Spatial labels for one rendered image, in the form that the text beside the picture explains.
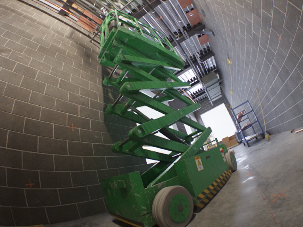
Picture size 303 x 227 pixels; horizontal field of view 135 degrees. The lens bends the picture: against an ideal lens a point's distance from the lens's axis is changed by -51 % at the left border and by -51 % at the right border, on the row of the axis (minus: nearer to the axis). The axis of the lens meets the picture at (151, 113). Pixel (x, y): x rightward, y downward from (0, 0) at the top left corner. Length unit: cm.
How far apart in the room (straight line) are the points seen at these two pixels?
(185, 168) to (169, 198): 28
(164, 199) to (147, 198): 11
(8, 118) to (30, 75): 73
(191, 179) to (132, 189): 43
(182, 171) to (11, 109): 191
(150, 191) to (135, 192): 11
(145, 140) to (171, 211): 59
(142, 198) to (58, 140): 131
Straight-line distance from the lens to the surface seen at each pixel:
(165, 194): 78
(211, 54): 655
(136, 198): 78
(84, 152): 187
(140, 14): 416
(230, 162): 192
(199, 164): 112
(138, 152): 138
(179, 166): 99
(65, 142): 180
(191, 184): 97
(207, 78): 698
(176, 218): 84
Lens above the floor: 44
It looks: 25 degrees up
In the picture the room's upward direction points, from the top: 17 degrees counter-clockwise
